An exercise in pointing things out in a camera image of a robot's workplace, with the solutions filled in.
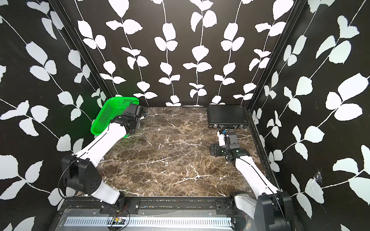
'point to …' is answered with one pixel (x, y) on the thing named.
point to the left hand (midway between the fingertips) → (122, 118)
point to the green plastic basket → (112, 108)
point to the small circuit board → (118, 220)
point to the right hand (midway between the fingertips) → (214, 144)
